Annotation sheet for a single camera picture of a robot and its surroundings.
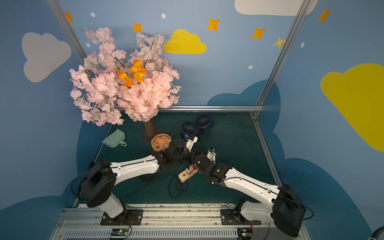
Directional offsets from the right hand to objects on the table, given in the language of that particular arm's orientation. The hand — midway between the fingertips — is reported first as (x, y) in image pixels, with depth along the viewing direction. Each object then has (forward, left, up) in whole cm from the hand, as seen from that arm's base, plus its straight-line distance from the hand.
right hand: (204, 163), depth 84 cm
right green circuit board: (-30, -21, -11) cm, 38 cm away
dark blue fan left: (+25, +11, -1) cm, 28 cm away
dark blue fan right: (+33, +1, -1) cm, 33 cm away
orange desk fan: (+14, +29, -2) cm, 32 cm away
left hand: (+2, +1, +7) cm, 8 cm away
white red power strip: (-5, +12, -7) cm, 15 cm away
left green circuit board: (-34, +40, -10) cm, 54 cm away
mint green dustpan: (+21, +66, -10) cm, 70 cm away
